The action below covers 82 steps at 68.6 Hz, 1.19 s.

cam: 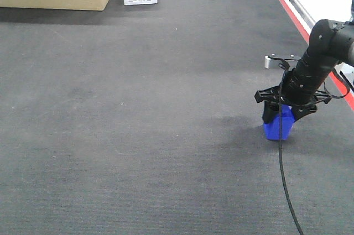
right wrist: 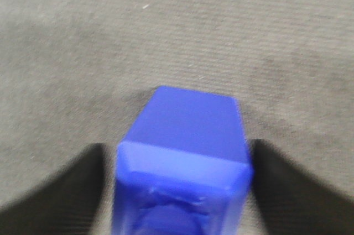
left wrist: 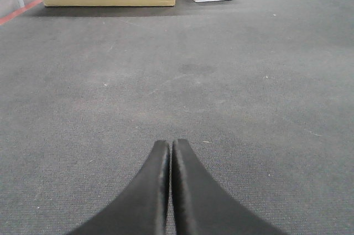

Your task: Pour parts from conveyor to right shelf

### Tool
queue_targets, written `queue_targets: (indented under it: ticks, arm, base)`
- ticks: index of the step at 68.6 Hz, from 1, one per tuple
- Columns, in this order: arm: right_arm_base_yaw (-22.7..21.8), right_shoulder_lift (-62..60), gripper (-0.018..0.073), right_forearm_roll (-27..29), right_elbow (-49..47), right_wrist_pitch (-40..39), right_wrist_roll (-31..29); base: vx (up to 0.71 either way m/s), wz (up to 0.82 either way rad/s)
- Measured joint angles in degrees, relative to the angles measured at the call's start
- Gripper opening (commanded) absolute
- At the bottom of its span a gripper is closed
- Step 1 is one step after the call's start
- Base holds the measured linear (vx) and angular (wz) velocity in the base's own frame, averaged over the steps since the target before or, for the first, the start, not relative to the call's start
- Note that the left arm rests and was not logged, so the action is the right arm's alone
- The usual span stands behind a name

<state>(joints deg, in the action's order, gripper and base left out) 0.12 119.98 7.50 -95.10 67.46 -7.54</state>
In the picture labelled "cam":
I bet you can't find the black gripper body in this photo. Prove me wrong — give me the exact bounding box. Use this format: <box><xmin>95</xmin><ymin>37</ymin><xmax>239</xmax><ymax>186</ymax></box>
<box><xmin>254</xmin><ymin>73</ymin><xmax>332</xmax><ymax>107</ymax></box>

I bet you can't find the thin black cable loop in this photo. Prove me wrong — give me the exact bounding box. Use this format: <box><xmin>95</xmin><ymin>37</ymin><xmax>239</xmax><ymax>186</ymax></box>
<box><xmin>322</xmin><ymin>67</ymin><xmax>351</xmax><ymax>106</ymax></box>

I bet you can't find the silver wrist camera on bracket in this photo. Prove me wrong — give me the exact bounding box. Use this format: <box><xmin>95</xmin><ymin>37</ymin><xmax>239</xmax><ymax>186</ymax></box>
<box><xmin>264</xmin><ymin>54</ymin><xmax>302</xmax><ymax>69</ymax></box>

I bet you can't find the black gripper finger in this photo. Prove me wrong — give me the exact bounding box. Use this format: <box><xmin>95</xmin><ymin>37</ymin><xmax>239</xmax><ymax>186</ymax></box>
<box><xmin>262</xmin><ymin>101</ymin><xmax>280</xmax><ymax>124</ymax></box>
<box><xmin>290</xmin><ymin>105</ymin><xmax>318</xmax><ymax>122</ymax></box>

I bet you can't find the thick black cable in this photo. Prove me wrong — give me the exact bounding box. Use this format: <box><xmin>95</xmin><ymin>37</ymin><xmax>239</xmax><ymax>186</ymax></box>
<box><xmin>278</xmin><ymin>59</ymin><xmax>304</xmax><ymax>235</ymax></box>

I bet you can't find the long conveyor dark grey belt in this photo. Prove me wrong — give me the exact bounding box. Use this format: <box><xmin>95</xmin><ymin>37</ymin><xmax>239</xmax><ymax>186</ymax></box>
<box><xmin>0</xmin><ymin>0</ymin><xmax>354</xmax><ymax>235</ymax></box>

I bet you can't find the small blue plastic box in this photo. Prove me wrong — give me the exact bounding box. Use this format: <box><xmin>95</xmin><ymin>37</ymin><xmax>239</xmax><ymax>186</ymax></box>
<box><xmin>262</xmin><ymin>107</ymin><xmax>295</xmax><ymax>141</ymax></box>

